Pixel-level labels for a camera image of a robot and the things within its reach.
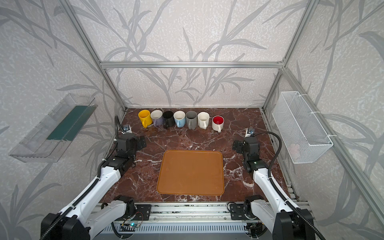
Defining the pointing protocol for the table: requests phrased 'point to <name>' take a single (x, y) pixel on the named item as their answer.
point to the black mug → (169, 120)
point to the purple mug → (156, 115)
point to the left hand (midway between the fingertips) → (136, 132)
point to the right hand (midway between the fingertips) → (245, 136)
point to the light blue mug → (179, 116)
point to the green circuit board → (133, 225)
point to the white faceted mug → (203, 118)
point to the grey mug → (191, 119)
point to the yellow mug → (144, 116)
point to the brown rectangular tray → (191, 172)
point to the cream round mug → (217, 123)
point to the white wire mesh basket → (302, 136)
